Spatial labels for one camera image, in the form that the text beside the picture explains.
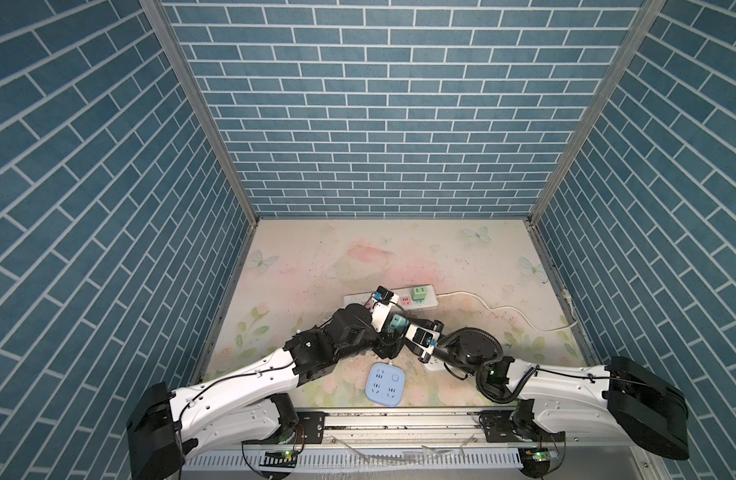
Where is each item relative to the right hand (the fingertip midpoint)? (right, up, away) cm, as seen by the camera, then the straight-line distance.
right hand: (398, 320), depth 73 cm
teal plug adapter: (0, 0, -3) cm, 3 cm away
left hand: (+1, -2, -2) cm, 3 cm away
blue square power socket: (-3, -19, +6) cm, 20 cm away
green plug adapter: (+7, +4, +18) cm, 20 cm away
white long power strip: (+3, +1, +22) cm, 22 cm away
